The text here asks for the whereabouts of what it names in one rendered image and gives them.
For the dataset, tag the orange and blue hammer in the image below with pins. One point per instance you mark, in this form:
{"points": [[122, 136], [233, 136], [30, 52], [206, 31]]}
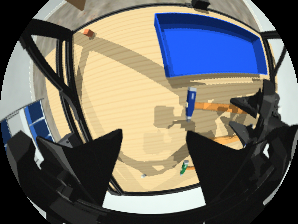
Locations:
{"points": [[225, 139]]}

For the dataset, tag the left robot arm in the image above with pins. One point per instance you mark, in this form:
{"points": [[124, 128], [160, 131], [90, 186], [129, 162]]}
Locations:
{"points": [[291, 136]]}

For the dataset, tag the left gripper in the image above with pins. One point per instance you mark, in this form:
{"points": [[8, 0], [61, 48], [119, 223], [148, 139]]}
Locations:
{"points": [[273, 127]]}

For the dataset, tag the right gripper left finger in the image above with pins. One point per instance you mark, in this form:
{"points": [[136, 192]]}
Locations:
{"points": [[91, 164]]}

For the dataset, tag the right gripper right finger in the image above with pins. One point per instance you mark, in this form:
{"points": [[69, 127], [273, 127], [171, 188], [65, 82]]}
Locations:
{"points": [[217, 165]]}

